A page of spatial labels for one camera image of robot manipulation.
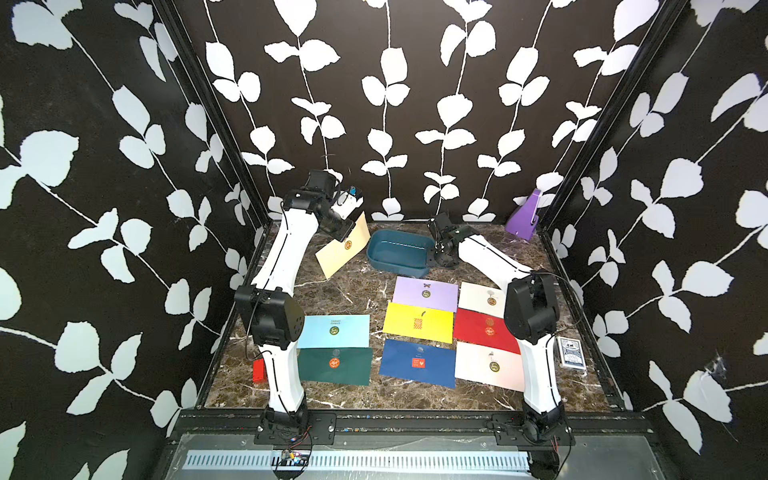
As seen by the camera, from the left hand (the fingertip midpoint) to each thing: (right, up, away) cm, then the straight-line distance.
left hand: (345, 224), depth 86 cm
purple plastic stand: (+65, +4, +27) cm, 70 cm away
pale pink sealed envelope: (+41, -41, -2) cm, 58 cm away
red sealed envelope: (+43, -33, +4) cm, 54 cm away
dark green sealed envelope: (-2, -41, -2) cm, 41 cm away
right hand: (+27, -10, +12) cm, 31 cm away
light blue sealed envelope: (-4, -33, +4) cm, 33 cm away
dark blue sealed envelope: (+22, -41, -1) cm, 46 cm away
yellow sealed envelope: (+22, -31, +7) cm, 39 cm away
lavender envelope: (+25, -23, +14) cm, 37 cm away
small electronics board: (-12, -59, -15) cm, 62 cm away
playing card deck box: (+66, -38, 0) cm, 76 cm away
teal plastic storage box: (+17, -9, +28) cm, 34 cm away
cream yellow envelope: (-3, -9, -5) cm, 11 cm away
